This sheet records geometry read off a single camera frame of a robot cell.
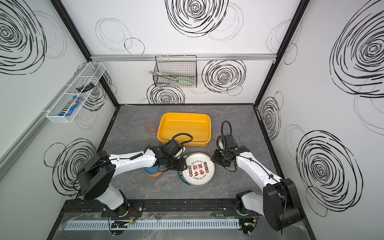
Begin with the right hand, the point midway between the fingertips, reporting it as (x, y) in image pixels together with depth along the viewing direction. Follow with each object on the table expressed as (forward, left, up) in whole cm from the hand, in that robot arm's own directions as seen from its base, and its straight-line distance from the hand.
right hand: (211, 160), depth 84 cm
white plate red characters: (-4, +6, -3) cm, 8 cm away
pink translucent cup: (+23, +39, -2) cm, 46 cm away
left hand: (-4, +13, -2) cm, 14 cm away
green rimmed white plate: (-10, +16, -3) cm, 19 cm away
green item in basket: (+36, +16, +28) cm, 49 cm away
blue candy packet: (+13, +70, +29) cm, 77 cm away
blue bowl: (-8, +31, +4) cm, 32 cm away
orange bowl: (-9, +30, 0) cm, 31 cm away
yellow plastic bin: (+29, +8, -6) cm, 31 cm away
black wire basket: (+74, +27, +11) cm, 79 cm away
